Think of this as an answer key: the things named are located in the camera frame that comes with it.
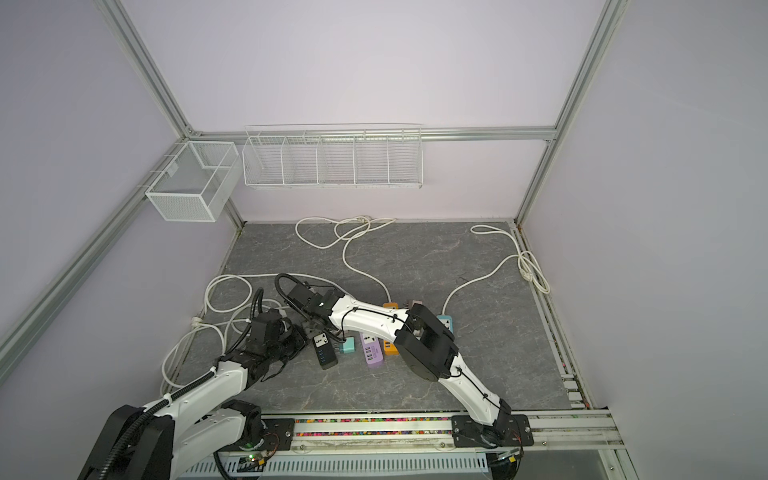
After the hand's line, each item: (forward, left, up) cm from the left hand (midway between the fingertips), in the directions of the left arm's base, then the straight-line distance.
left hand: (315, 337), depth 88 cm
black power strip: (-4, -3, -1) cm, 5 cm away
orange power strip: (-5, -22, -1) cm, 23 cm away
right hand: (+4, 0, +2) cm, 4 cm away
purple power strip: (-5, -17, 0) cm, 18 cm away
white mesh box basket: (+48, +40, +22) cm, 66 cm away
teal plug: (-3, -10, -1) cm, 11 cm away
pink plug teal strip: (+11, -31, -1) cm, 33 cm away
